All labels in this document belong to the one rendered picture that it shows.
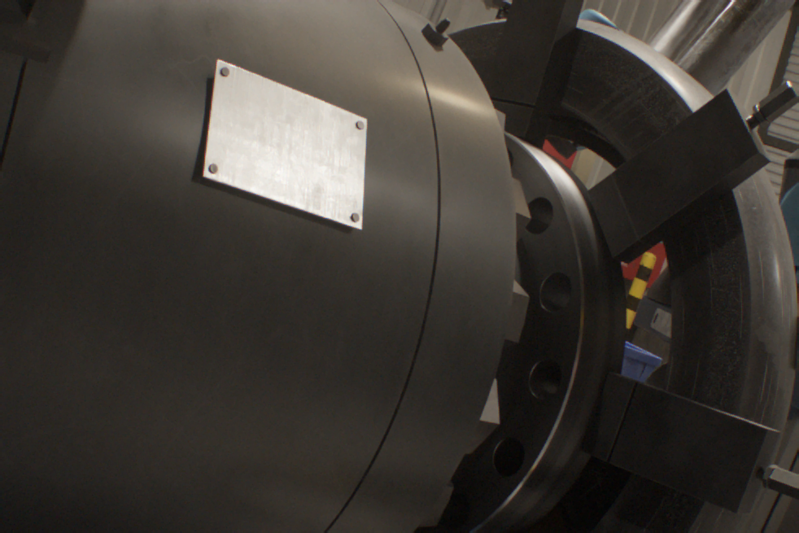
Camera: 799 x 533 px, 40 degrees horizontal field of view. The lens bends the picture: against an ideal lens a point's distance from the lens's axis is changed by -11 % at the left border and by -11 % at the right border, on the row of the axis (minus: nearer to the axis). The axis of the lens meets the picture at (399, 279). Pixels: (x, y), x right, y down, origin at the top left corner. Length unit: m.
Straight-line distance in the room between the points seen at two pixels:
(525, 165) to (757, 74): 11.03
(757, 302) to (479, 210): 0.31
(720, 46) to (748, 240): 0.75
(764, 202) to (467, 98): 0.33
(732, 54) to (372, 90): 1.04
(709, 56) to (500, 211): 0.94
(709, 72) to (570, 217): 0.73
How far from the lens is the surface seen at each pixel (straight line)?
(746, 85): 12.11
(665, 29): 2.11
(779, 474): 0.96
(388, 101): 0.80
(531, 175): 1.10
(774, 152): 11.55
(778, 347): 1.03
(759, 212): 1.07
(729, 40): 1.76
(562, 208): 1.07
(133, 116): 0.65
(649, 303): 2.22
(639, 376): 2.83
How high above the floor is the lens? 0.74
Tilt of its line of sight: 4 degrees down
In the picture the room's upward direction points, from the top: 22 degrees clockwise
